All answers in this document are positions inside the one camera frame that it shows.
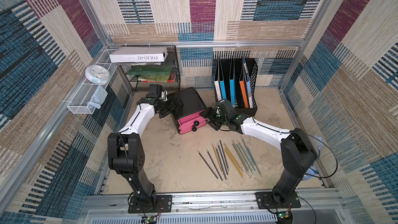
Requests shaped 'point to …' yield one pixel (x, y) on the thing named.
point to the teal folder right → (232, 82)
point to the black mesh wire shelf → (164, 75)
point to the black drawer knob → (194, 127)
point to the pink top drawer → (197, 119)
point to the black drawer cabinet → (192, 101)
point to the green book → (147, 70)
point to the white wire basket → (77, 105)
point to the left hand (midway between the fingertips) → (177, 106)
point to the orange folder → (243, 87)
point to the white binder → (216, 80)
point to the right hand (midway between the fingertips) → (201, 116)
